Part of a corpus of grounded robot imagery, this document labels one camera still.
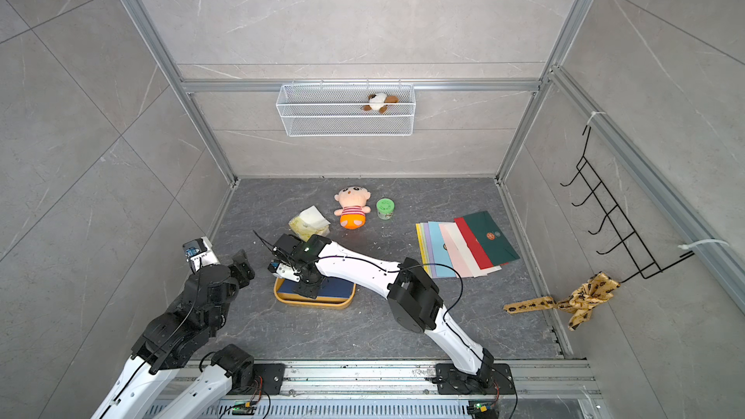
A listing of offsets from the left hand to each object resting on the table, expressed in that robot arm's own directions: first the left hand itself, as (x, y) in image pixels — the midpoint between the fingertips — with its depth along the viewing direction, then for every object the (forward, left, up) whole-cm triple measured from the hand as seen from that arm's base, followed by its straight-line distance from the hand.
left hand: (233, 254), depth 70 cm
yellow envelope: (+13, -51, -25) cm, 58 cm away
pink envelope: (+10, -64, -24) cm, 69 cm away
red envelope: (+11, -71, -26) cm, 76 cm away
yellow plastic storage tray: (-4, -11, -19) cm, 22 cm away
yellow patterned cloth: (-11, -86, -1) cm, 87 cm away
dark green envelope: (+16, -78, -26) cm, 83 cm away
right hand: (0, -16, -18) cm, 24 cm away
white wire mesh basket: (+54, -26, +5) cm, 60 cm away
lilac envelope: (+13, -54, -25) cm, 61 cm away
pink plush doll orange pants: (+31, -27, -18) cm, 45 cm away
